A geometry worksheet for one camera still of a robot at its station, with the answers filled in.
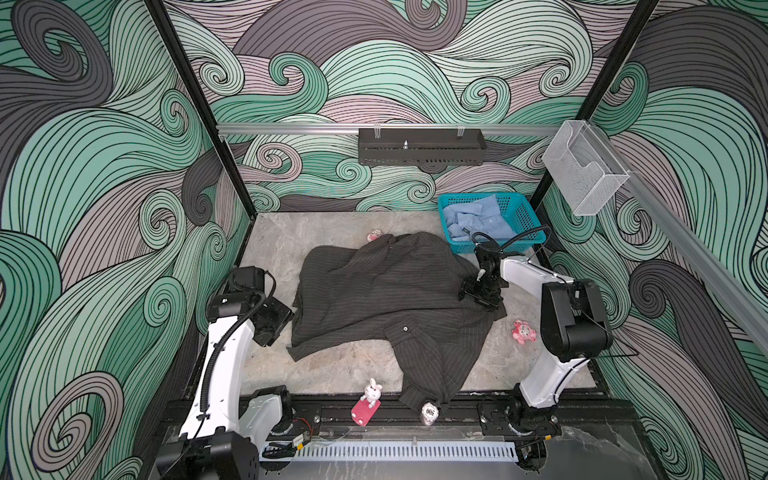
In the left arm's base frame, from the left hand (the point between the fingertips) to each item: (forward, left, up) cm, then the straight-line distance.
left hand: (288, 317), depth 77 cm
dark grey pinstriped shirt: (+18, -33, -12) cm, 39 cm away
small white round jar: (-20, -36, -7) cm, 42 cm away
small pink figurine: (+39, -22, -11) cm, 46 cm away
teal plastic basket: (+52, -78, -8) cm, 94 cm away
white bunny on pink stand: (-19, -21, -11) cm, 30 cm away
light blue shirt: (+44, -56, -7) cm, 72 cm away
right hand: (+12, -53, -11) cm, 56 cm away
